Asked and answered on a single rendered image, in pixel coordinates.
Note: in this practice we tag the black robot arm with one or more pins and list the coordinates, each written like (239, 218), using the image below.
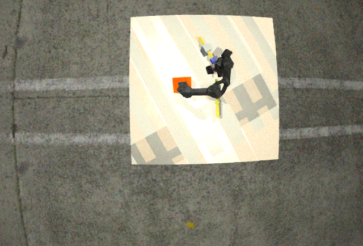
(213, 90)

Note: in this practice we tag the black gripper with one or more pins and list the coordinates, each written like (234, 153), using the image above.
(211, 70)

